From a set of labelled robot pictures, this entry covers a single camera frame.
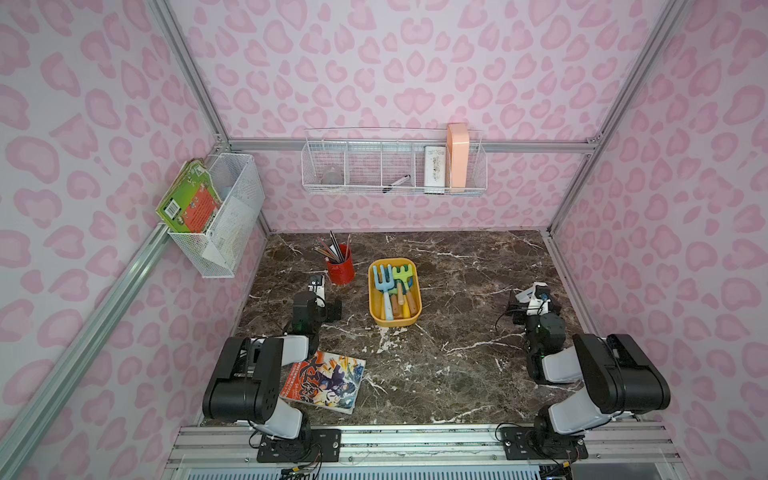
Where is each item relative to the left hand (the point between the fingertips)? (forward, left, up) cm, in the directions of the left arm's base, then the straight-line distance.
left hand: (322, 291), depth 95 cm
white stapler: (-10, -60, +15) cm, 63 cm away
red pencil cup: (+10, -5, -4) cm, 12 cm away
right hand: (-3, -63, +5) cm, 63 cm away
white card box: (+26, -35, +27) cm, 51 cm away
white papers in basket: (+8, +24, +19) cm, 32 cm away
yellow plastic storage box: (+1, -17, -6) cm, 18 cm away
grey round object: (+31, -3, +21) cm, 37 cm away
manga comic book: (-26, -4, -5) cm, 27 cm away
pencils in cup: (+14, -2, +4) cm, 14 cm away
